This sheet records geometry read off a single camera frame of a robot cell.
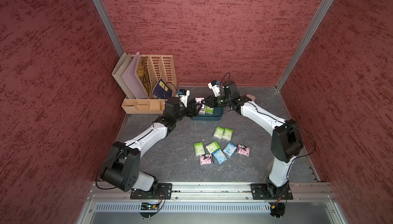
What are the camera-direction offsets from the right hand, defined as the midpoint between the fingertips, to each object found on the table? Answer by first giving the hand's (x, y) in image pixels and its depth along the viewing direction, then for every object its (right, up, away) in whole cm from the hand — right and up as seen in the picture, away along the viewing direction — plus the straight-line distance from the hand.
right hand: (202, 104), depth 85 cm
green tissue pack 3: (+16, -19, +7) cm, 26 cm away
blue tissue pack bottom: (+10, -29, -2) cm, 31 cm away
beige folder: (-50, +19, +3) cm, 53 cm away
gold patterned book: (-41, +20, +17) cm, 48 cm away
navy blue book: (-28, +8, +19) cm, 35 cm away
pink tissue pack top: (-2, +3, -1) cm, 4 cm away
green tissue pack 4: (-2, -26, +1) cm, 26 cm away
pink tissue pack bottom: (+2, -31, -2) cm, 31 cm away
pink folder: (-44, +14, +7) cm, 47 cm away
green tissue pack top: (0, -5, +18) cm, 19 cm away
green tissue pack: (+5, -5, +18) cm, 20 cm away
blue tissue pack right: (+16, -26, +1) cm, 31 cm away
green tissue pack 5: (+6, -25, +2) cm, 26 cm away
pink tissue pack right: (+23, -26, +1) cm, 35 cm away
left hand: (-3, -2, 0) cm, 4 cm away
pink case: (+38, +4, +28) cm, 48 cm away
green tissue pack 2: (+10, -18, +8) cm, 22 cm away
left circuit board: (-28, -49, -13) cm, 58 cm away
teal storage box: (+11, -8, +18) cm, 22 cm away
